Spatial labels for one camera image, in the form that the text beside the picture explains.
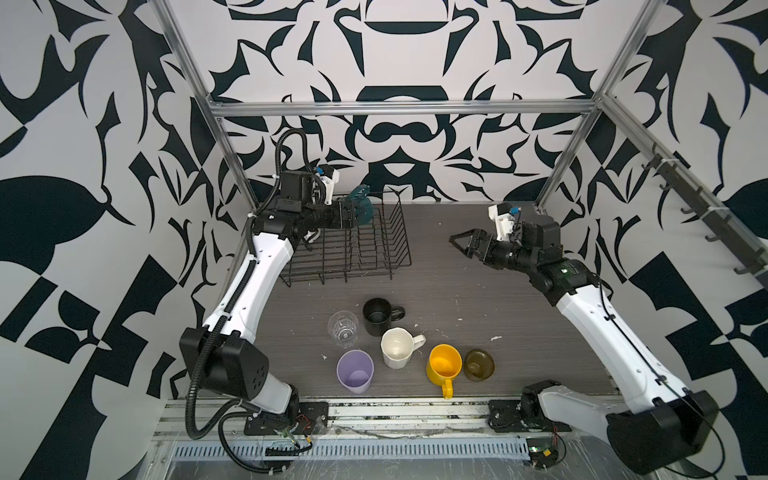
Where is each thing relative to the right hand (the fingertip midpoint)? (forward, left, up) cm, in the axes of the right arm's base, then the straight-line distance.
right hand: (460, 239), depth 73 cm
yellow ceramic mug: (-20, +3, -29) cm, 35 cm away
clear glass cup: (-10, +31, -28) cm, 43 cm away
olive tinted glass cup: (-21, -7, -29) cm, 36 cm away
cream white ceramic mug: (-16, +15, -26) cm, 35 cm away
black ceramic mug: (-7, +20, -26) cm, 34 cm away
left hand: (+10, +28, +2) cm, 30 cm away
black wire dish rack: (+20, +24, -26) cm, 41 cm away
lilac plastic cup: (-22, +26, -28) cm, 45 cm away
